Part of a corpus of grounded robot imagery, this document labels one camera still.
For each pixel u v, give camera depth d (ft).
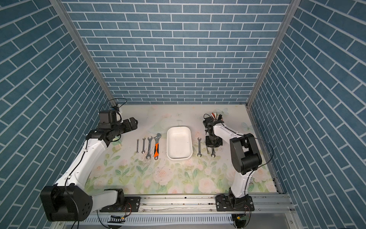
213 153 3.06
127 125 2.39
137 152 3.07
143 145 3.16
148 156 2.99
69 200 1.20
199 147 3.15
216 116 3.25
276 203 2.47
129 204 2.41
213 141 2.66
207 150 3.09
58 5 2.28
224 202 2.42
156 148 3.07
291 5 2.32
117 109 2.41
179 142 3.23
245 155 1.64
